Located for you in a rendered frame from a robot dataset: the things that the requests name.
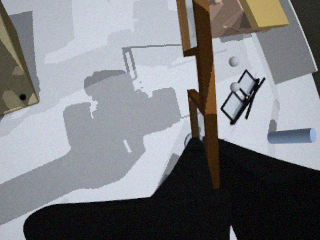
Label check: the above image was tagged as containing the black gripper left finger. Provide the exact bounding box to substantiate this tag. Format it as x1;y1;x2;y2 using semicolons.
23;137;232;240

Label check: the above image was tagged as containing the light blue cylinder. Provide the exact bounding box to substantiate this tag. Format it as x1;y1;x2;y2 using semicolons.
267;128;316;144

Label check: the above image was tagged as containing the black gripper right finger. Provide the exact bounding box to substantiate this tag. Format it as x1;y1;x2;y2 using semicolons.
219;139;320;240

